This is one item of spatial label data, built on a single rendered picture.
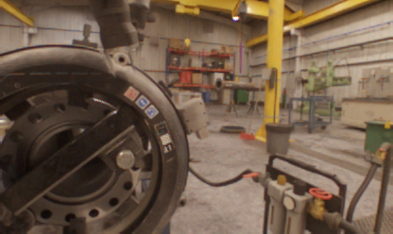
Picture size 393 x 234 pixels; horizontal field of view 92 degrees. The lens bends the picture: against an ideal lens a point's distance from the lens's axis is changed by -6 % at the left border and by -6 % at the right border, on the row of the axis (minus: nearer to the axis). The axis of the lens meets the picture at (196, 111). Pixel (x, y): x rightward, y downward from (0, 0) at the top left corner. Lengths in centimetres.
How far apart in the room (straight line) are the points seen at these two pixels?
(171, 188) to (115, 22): 53
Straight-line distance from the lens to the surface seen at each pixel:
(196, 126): 73
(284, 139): 313
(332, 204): 92
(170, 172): 70
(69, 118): 77
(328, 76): 1143
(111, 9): 47
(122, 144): 57
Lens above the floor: 85
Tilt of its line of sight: 5 degrees down
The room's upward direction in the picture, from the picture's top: 2 degrees clockwise
